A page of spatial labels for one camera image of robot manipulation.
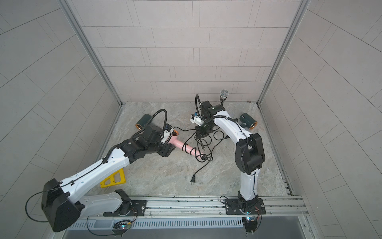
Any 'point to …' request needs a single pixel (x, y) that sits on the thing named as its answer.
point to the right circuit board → (250, 223)
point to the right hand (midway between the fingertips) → (198, 135)
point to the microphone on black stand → (224, 94)
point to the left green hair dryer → (143, 121)
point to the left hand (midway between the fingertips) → (173, 143)
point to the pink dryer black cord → (209, 158)
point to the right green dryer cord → (193, 179)
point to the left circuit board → (121, 227)
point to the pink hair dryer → (179, 144)
